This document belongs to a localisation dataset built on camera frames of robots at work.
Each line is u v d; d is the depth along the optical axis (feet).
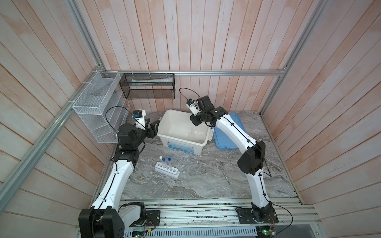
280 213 2.49
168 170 2.82
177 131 3.58
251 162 1.77
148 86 3.43
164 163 2.68
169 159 2.56
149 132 2.19
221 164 3.04
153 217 2.43
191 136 3.43
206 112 2.20
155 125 2.24
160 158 2.56
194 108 2.57
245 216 2.40
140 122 2.02
